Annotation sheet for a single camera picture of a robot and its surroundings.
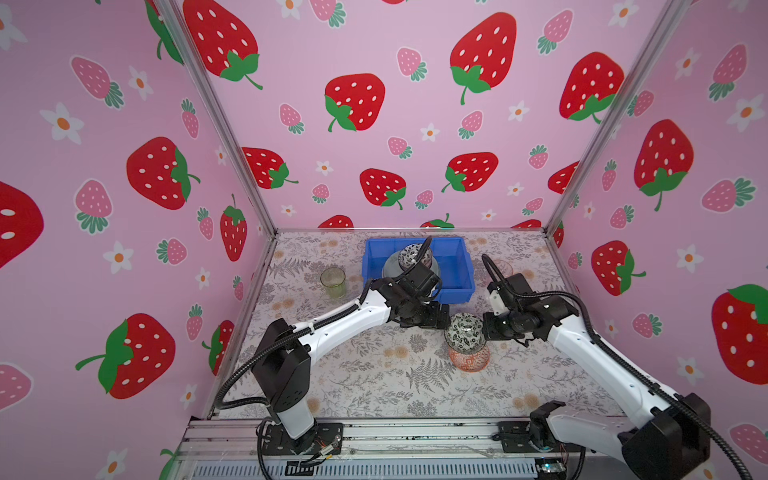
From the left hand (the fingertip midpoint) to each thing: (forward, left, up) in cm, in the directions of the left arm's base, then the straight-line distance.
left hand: (441, 323), depth 79 cm
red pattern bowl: (-5, -9, -14) cm, 18 cm away
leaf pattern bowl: (0, -8, -6) cm, 10 cm away
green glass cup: (+25, +35, -15) cm, 46 cm away
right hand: (-1, -11, -2) cm, 11 cm away
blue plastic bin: (+34, -9, -14) cm, 38 cm away
